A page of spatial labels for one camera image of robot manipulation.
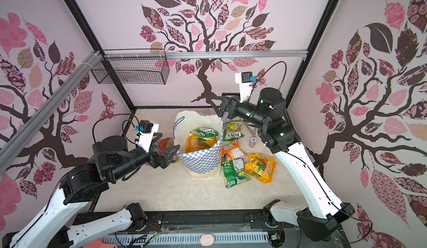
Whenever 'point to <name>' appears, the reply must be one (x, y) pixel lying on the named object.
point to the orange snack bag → (231, 151)
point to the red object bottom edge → (98, 243)
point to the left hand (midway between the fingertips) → (168, 144)
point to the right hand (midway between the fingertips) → (216, 95)
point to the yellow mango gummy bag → (195, 143)
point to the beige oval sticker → (207, 239)
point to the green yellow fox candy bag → (232, 130)
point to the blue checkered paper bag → (204, 163)
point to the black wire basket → (132, 66)
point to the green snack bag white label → (234, 173)
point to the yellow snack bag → (261, 167)
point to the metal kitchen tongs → (251, 129)
